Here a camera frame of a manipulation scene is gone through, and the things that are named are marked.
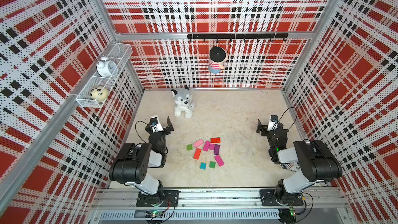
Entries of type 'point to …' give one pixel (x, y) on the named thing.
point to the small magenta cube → (212, 146)
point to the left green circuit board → (156, 213)
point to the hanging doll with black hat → (217, 57)
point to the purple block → (216, 149)
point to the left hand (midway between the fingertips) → (163, 117)
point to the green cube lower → (212, 164)
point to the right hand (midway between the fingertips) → (268, 119)
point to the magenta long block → (206, 145)
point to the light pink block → (198, 143)
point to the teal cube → (202, 166)
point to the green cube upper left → (189, 147)
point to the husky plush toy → (184, 102)
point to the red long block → (197, 153)
